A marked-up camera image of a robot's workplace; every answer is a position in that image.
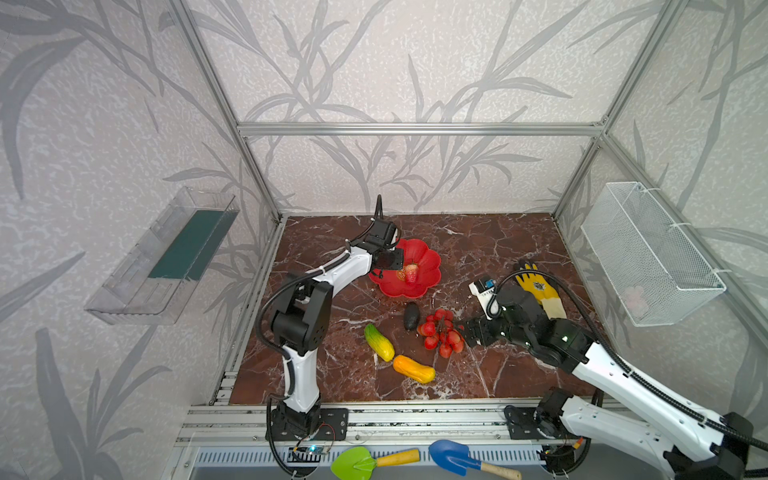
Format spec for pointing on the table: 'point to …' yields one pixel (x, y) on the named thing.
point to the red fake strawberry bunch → (439, 333)
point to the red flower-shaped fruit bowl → (428, 264)
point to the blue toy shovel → (454, 457)
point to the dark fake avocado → (411, 315)
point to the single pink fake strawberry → (411, 272)
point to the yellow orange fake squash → (423, 373)
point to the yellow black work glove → (542, 289)
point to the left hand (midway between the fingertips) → (403, 250)
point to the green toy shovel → (355, 462)
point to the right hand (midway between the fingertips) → (467, 308)
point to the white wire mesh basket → (656, 266)
